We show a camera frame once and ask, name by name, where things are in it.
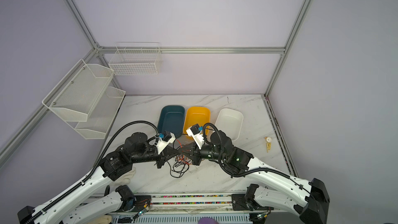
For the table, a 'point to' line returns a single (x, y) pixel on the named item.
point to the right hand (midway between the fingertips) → (178, 151)
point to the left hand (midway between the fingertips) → (177, 152)
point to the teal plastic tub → (171, 119)
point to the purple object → (207, 220)
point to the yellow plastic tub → (199, 115)
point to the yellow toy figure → (268, 140)
